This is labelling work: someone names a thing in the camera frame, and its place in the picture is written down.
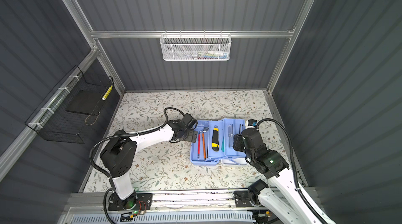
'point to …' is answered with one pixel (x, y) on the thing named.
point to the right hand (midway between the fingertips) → (239, 138)
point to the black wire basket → (68, 111)
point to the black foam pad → (87, 101)
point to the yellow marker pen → (103, 98)
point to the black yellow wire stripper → (215, 145)
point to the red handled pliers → (204, 145)
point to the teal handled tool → (222, 148)
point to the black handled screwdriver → (239, 129)
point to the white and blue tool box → (227, 127)
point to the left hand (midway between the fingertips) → (188, 134)
